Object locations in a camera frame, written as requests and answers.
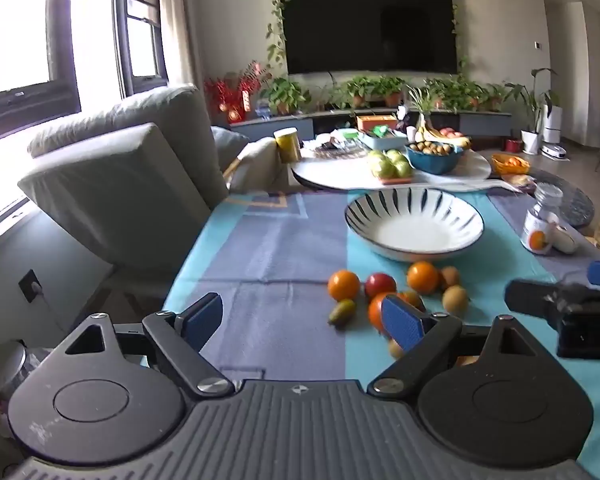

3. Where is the row of potted plants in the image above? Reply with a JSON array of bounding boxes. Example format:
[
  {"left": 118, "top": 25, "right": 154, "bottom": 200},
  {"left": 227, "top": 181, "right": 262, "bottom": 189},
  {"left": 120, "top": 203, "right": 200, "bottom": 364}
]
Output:
[{"left": 260, "top": 75, "right": 506, "bottom": 117}]

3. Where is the red festive plant decoration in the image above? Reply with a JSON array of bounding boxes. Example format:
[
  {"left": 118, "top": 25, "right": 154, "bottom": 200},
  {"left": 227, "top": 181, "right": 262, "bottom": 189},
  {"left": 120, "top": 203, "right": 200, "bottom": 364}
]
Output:
[{"left": 204, "top": 62, "right": 272, "bottom": 124}]

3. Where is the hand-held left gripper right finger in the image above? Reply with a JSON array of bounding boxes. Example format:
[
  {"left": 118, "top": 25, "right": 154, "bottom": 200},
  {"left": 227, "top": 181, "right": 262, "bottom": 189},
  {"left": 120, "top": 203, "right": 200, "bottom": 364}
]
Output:
[{"left": 367, "top": 294, "right": 546, "bottom": 397}]

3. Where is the blue patterned tablecloth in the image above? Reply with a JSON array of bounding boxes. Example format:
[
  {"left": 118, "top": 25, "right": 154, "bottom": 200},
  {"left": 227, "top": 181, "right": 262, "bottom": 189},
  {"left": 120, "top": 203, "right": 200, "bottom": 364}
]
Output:
[{"left": 162, "top": 187, "right": 600, "bottom": 480}]

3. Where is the white round device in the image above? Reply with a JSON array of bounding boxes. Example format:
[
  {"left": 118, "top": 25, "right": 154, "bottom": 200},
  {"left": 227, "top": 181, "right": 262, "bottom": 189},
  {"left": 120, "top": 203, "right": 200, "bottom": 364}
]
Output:
[{"left": 552, "top": 225, "right": 579, "bottom": 254}]

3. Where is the bunch of bananas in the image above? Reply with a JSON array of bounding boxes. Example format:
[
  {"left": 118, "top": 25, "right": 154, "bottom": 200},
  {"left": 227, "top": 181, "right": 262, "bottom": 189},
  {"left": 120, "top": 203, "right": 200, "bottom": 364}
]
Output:
[{"left": 415, "top": 125, "right": 472, "bottom": 149}]

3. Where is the clear jar with orange label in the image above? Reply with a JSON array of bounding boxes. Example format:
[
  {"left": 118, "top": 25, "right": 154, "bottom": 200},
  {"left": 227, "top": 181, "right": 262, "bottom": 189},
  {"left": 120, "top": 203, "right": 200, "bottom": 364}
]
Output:
[{"left": 522, "top": 183, "right": 563, "bottom": 256}]

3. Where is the grey cushion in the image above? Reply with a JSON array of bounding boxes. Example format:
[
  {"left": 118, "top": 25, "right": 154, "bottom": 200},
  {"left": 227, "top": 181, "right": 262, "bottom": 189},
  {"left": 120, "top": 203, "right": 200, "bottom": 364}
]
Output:
[{"left": 212, "top": 127, "right": 251, "bottom": 171}]

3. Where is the dark-framed window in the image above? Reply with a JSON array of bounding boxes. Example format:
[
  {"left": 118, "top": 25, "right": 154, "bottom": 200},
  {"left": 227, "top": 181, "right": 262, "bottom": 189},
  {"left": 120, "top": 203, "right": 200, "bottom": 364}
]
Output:
[
  {"left": 0, "top": 0, "right": 83, "bottom": 133},
  {"left": 112, "top": 0, "right": 170, "bottom": 98}
]

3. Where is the beige curtain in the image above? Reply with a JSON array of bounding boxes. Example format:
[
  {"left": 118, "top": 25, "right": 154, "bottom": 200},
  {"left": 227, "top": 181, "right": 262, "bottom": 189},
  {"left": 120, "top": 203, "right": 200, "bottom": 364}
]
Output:
[{"left": 157, "top": 0, "right": 204, "bottom": 92}]

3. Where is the orange box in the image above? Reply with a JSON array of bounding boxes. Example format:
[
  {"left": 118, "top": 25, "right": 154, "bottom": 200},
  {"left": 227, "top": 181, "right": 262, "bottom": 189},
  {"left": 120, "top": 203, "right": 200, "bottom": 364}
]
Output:
[{"left": 356, "top": 115, "right": 397, "bottom": 133}]

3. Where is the round dark stone table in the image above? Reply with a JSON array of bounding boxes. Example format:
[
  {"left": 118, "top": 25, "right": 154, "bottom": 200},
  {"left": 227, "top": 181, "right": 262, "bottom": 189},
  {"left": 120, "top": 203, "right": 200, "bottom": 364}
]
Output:
[{"left": 525, "top": 167, "right": 595, "bottom": 228}]

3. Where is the orange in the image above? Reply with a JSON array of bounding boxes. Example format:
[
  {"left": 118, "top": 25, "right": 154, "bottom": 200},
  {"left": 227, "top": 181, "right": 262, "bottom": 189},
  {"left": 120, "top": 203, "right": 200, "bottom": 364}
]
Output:
[
  {"left": 368, "top": 292, "right": 396, "bottom": 333},
  {"left": 406, "top": 261, "right": 441, "bottom": 295},
  {"left": 328, "top": 270, "right": 362, "bottom": 302}
]

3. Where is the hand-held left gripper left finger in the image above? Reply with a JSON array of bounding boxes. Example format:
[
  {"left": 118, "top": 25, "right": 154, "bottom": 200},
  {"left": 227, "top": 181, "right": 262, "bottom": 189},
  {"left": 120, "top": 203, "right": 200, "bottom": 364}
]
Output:
[{"left": 55, "top": 291, "right": 235, "bottom": 400}]

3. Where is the white tower appliance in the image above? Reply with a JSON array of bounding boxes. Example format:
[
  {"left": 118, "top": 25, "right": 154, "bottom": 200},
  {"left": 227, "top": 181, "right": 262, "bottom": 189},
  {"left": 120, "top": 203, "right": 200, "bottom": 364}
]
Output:
[{"left": 542, "top": 105, "right": 564, "bottom": 145}]

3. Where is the grey sofa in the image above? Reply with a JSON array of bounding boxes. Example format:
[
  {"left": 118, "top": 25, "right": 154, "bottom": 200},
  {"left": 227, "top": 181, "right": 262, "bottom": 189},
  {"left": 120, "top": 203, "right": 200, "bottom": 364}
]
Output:
[{"left": 17, "top": 85, "right": 281, "bottom": 281}]

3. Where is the blue bowl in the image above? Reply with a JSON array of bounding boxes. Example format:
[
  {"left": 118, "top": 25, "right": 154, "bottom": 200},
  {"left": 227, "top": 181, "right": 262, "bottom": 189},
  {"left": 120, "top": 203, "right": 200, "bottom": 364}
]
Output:
[{"left": 405, "top": 142, "right": 459, "bottom": 175}]

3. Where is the striped white ceramic bowl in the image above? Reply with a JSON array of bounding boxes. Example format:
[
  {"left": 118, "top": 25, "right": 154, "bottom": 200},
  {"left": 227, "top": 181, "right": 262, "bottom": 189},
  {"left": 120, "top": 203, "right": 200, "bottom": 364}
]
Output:
[{"left": 344, "top": 186, "right": 486, "bottom": 262}]

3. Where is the yellow can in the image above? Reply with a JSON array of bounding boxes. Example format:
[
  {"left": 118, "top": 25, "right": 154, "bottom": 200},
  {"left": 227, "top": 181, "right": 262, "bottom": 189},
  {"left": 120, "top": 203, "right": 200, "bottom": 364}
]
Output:
[{"left": 273, "top": 128, "right": 302, "bottom": 163}]

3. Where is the small green fruit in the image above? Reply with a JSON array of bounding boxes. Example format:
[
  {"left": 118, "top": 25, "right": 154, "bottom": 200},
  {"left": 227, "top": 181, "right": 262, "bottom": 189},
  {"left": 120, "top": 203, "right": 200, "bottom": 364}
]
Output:
[{"left": 328, "top": 299, "right": 357, "bottom": 324}]

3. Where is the white robot vacuum dock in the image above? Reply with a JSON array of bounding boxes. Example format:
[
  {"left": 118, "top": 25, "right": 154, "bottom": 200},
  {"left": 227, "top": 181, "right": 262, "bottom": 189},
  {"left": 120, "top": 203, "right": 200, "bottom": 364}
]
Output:
[{"left": 540, "top": 142, "right": 571, "bottom": 161}]

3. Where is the glass plate with dark snacks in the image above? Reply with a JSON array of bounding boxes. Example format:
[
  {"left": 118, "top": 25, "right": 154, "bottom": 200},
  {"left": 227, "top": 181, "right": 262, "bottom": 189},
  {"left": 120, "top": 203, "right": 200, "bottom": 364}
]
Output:
[{"left": 312, "top": 139, "right": 368, "bottom": 154}]

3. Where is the round white table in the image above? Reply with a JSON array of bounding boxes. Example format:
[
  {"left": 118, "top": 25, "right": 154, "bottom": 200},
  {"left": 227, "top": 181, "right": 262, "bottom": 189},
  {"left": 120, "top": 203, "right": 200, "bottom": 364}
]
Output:
[{"left": 290, "top": 146, "right": 492, "bottom": 192}]

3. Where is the tall plant in white pot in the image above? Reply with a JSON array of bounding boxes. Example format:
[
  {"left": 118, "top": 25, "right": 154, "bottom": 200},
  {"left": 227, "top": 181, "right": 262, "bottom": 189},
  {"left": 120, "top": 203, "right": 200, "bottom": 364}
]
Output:
[{"left": 505, "top": 67, "right": 561, "bottom": 155}]

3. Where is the beige cushion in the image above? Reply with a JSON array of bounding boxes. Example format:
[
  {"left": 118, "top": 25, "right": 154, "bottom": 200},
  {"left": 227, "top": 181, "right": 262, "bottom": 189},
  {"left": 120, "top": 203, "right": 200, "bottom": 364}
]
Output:
[{"left": 227, "top": 137, "right": 282, "bottom": 192}]

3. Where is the light blue snack container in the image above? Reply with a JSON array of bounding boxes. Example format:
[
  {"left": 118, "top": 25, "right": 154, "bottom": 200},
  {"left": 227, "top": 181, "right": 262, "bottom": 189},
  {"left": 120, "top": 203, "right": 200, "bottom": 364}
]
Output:
[{"left": 357, "top": 129, "right": 408, "bottom": 151}]

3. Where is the grey television cabinet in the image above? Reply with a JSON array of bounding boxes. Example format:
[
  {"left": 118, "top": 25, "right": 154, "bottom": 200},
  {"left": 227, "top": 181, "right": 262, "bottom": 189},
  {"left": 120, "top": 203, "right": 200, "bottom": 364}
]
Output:
[{"left": 227, "top": 109, "right": 513, "bottom": 149}]

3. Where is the red tomato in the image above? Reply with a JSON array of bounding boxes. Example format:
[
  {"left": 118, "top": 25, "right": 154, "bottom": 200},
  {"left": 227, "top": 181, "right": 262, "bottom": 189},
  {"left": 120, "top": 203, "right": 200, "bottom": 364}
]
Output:
[{"left": 364, "top": 273, "right": 397, "bottom": 300}]

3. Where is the green hanging vine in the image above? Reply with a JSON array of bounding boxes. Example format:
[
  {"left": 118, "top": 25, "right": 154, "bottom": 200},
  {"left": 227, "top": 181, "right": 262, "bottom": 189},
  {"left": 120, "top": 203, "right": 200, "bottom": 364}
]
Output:
[{"left": 265, "top": 0, "right": 470, "bottom": 77}]

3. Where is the grey round lidded bin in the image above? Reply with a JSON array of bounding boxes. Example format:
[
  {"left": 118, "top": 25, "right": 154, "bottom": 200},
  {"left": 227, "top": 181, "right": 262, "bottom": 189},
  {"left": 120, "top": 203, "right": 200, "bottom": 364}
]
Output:
[{"left": 0, "top": 340, "right": 29, "bottom": 402}]

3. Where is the orange basket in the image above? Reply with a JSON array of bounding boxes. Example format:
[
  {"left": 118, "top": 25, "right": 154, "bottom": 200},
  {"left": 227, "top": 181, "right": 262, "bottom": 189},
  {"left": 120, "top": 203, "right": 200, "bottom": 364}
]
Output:
[{"left": 491, "top": 154, "right": 531, "bottom": 176}]

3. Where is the wall outlet with plug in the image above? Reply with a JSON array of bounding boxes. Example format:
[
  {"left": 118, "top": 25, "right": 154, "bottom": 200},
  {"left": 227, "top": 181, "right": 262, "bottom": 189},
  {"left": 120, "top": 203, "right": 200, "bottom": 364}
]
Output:
[{"left": 19, "top": 270, "right": 44, "bottom": 304}]

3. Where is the pile of brown longans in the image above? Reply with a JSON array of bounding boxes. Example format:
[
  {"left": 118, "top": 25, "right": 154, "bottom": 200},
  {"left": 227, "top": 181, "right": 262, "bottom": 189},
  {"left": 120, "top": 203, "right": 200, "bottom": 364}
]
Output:
[{"left": 410, "top": 141, "right": 453, "bottom": 156}]

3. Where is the wall-mounted black television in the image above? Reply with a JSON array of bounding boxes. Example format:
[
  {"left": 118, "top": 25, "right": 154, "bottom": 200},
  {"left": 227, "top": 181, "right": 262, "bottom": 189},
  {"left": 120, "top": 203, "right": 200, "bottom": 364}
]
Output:
[{"left": 278, "top": 0, "right": 458, "bottom": 76}]

